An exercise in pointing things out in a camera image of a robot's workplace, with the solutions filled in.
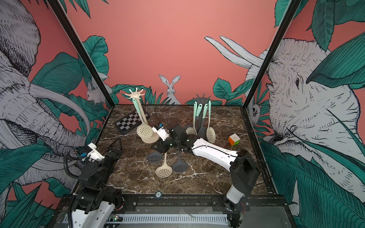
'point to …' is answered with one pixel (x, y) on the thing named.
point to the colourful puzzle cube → (234, 139)
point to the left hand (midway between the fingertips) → (120, 140)
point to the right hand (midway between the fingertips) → (153, 143)
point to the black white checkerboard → (129, 122)
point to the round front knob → (158, 194)
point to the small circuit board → (114, 217)
